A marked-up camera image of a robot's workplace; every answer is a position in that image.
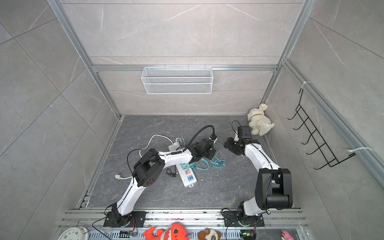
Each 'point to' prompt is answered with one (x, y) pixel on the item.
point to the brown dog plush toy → (209, 234)
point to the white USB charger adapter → (174, 147)
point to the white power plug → (118, 176)
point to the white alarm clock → (77, 233)
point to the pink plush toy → (286, 235)
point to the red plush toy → (175, 231)
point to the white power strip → (186, 175)
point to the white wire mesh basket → (177, 80)
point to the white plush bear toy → (258, 122)
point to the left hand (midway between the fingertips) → (214, 146)
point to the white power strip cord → (150, 140)
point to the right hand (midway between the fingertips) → (227, 143)
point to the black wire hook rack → (330, 159)
